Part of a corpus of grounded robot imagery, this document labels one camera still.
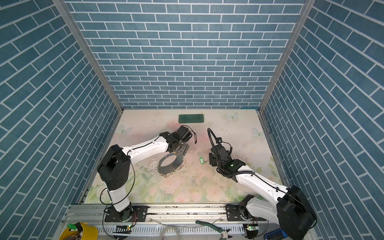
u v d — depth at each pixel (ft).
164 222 2.37
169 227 2.32
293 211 1.32
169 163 3.00
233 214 2.41
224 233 2.27
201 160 3.06
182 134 2.32
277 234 2.22
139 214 2.41
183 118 3.71
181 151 2.66
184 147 2.70
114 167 1.60
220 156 2.07
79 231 2.00
